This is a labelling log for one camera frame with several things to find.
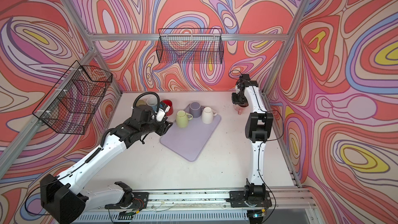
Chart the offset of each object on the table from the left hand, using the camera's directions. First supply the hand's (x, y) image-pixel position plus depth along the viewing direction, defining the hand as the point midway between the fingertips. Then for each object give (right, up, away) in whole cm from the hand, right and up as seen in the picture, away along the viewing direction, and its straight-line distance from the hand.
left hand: (170, 120), depth 78 cm
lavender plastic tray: (+10, -15, +16) cm, 24 cm away
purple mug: (+13, +5, +21) cm, 25 cm away
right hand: (+40, +8, +23) cm, 47 cm away
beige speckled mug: (-25, +10, +24) cm, 36 cm away
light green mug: (+4, 0, +16) cm, 16 cm away
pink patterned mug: (+41, +5, +21) cm, 46 cm away
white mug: (+20, +1, +18) cm, 27 cm away
